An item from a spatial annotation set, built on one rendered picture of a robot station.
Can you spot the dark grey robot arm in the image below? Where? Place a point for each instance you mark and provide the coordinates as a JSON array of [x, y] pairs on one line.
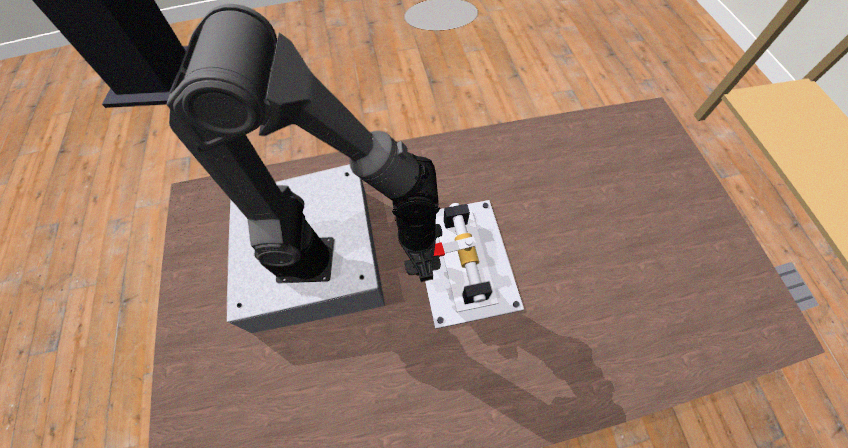
[[224, 96]]

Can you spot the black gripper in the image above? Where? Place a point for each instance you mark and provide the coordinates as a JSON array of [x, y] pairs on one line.
[[421, 253]]

